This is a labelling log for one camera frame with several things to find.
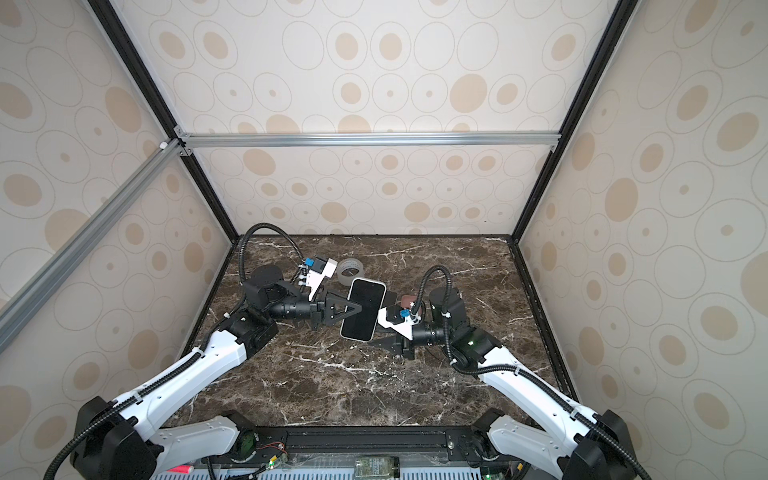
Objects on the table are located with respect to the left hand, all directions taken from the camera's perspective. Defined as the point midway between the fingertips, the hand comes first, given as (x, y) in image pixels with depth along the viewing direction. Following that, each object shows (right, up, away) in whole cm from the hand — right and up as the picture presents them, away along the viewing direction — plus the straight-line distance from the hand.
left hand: (360, 312), depth 62 cm
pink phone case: (+12, -2, +38) cm, 40 cm away
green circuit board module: (+3, -36, +6) cm, 37 cm away
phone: (+2, +4, 0) cm, 4 cm away
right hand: (+3, -6, +6) cm, 9 cm away
